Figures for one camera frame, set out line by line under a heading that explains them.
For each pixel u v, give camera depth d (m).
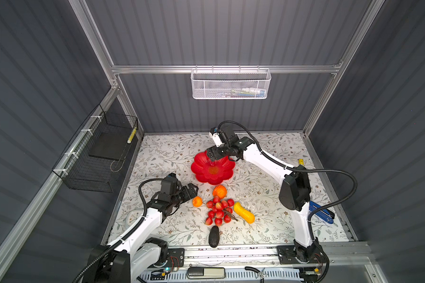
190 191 0.77
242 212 0.83
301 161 1.04
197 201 0.86
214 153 0.79
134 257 0.42
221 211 0.81
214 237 0.75
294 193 0.51
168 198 0.66
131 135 0.82
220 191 0.87
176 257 0.72
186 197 0.75
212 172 1.00
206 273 0.67
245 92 0.93
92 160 0.72
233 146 0.66
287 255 0.72
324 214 0.83
